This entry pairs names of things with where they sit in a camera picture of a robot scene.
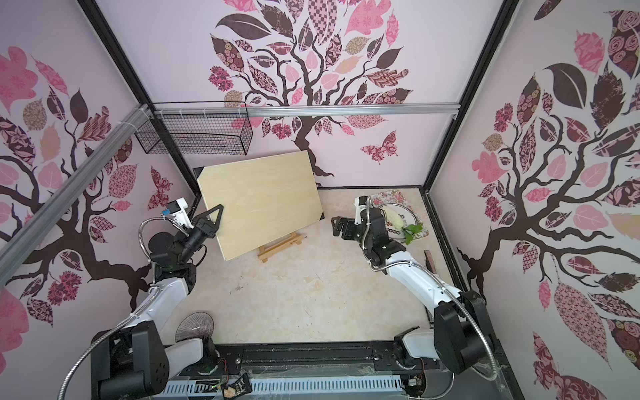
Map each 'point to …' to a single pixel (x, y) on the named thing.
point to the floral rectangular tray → (393, 197)
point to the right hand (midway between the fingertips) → (343, 218)
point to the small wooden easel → (292, 238)
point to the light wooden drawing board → (263, 199)
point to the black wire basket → (217, 128)
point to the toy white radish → (408, 230)
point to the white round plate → (407, 217)
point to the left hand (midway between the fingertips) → (225, 209)
